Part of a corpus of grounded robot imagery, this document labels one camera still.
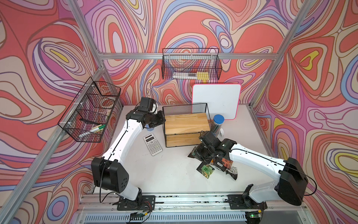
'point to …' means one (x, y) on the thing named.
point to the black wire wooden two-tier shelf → (184, 124)
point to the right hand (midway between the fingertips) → (193, 159)
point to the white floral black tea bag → (233, 171)
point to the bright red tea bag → (227, 163)
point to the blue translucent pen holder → (150, 129)
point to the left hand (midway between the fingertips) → (167, 119)
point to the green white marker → (92, 130)
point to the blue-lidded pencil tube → (218, 119)
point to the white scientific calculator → (153, 145)
